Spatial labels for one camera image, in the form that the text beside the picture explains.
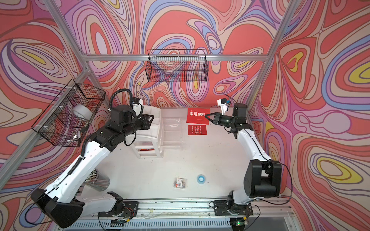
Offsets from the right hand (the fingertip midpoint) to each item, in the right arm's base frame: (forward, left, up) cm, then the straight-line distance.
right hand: (205, 119), depth 80 cm
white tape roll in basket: (+1, +65, +9) cm, 65 cm away
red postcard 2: (+11, +3, -25) cm, 28 cm away
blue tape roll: (-25, +3, -25) cm, 35 cm away
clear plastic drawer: (+8, +22, -24) cm, 33 cm away
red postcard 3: (-9, +34, -16) cm, 39 cm away
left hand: (-4, +27, +8) cm, 28 cm away
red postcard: (+3, +4, 0) cm, 5 cm away
